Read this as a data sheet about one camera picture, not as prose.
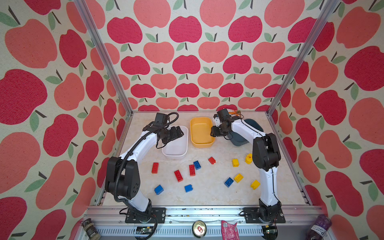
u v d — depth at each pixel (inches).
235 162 36.4
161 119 27.7
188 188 32.8
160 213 29.6
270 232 28.4
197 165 35.7
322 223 27.1
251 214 28.9
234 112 46.9
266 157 22.7
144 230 28.2
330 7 27.3
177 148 36.6
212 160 36.8
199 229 24.3
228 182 33.1
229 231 27.1
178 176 33.5
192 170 34.8
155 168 35.0
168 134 30.0
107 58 35.0
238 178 33.9
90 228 26.6
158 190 31.7
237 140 37.6
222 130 33.9
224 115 32.1
